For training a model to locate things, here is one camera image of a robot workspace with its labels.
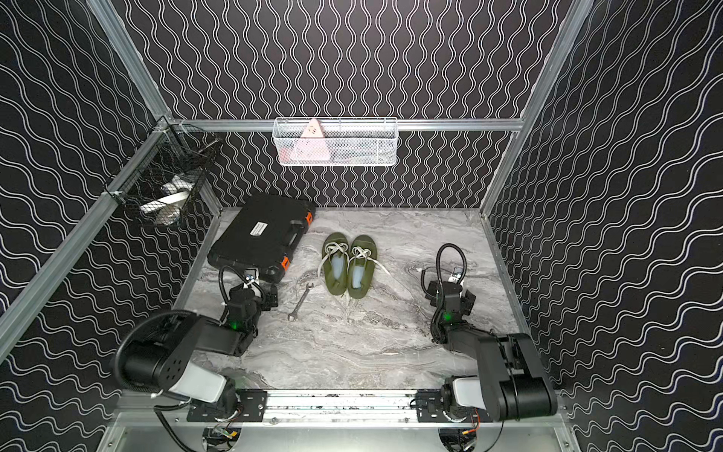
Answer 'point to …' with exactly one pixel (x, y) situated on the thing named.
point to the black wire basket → (156, 183)
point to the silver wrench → (293, 316)
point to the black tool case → (265, 234)
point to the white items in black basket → (168, 208)
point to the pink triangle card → (312, 145)
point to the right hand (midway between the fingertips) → (454, 285)
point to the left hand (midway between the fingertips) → (256, 281)
